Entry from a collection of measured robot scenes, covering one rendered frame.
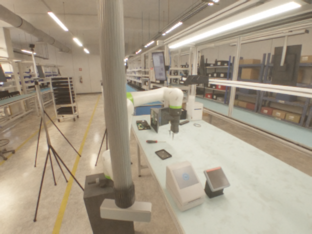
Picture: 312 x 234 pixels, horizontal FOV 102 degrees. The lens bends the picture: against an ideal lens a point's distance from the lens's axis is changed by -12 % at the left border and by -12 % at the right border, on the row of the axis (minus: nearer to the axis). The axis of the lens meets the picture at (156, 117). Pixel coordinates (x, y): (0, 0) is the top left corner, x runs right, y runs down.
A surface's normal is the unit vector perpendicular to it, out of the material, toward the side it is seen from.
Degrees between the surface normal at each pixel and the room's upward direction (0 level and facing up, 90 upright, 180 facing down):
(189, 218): 0
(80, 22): 90
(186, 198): 41
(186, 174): 30
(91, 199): 90
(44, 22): 90
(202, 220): 0
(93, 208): 90
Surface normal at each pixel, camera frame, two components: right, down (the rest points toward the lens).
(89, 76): 0.31, 0.28
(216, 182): 0.15, -0.66
